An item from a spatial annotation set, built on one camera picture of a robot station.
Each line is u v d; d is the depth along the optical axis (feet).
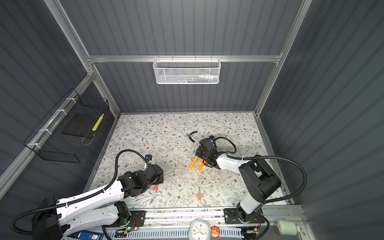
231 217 2.41
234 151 2.60
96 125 2.51
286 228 2.09
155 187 2.72
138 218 2.39
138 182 1.94
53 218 1.32
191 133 3.54
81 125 2.46
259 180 1.50
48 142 2.11
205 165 2.51
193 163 2.98
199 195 2.65
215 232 2.28
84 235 2.20
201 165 2.99
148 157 2.34
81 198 1.49
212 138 2.76
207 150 2.34
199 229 2.26
